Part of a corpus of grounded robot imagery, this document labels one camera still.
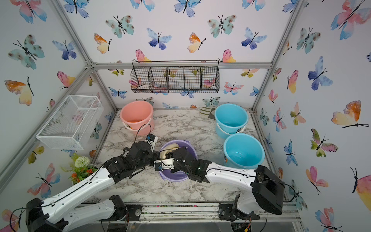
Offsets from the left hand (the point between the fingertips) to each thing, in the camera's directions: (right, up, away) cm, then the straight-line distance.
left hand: (164, 154), depth 75 cm
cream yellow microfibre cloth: (+2, +3, -2) cm, 4 cm away
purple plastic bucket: (+6, -10, -6) cm, 13 cm away
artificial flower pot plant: (-43, -7, -2) cm, 43 cm away
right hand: (+2, +2, 0) cm, 3 cm away
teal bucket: (+46, -1, +13) cm, 48 cm away
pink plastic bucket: (-21, +20, +18) cm, 35 cm away
